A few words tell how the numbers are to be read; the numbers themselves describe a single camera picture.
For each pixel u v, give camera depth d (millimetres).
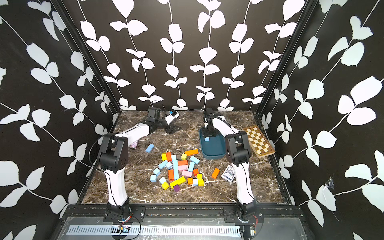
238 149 603
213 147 985
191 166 904
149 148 982
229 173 871
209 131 884
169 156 932
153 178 841
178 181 841
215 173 881
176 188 818
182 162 916
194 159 930
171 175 862
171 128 878
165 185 819
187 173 864
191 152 973
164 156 932
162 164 907
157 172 862
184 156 929
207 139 1009
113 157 537
